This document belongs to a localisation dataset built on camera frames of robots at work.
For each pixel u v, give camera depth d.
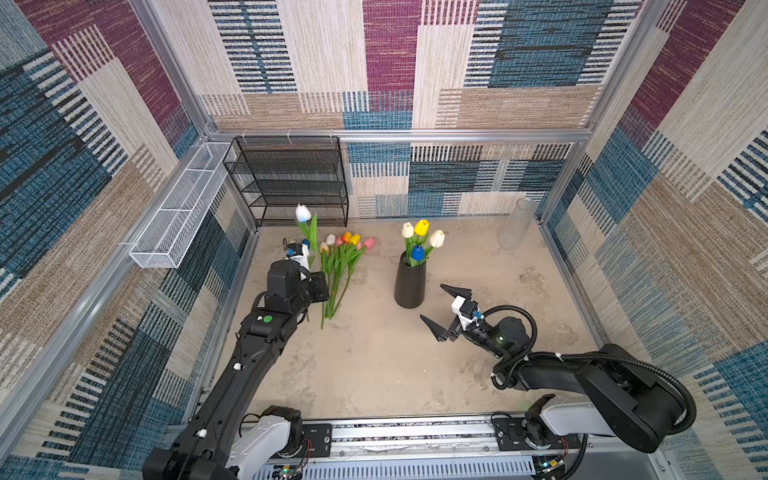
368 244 1.11
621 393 0.46
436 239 0.74
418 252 0.74
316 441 0.74
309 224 0.77
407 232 0.78
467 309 0.64
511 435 0.73
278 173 1.08
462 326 0.69
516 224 1.03
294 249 0.67
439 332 0.70
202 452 0.38
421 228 0.78
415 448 0.73
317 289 0.70
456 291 0.74
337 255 1.05
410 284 0.91
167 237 0.91
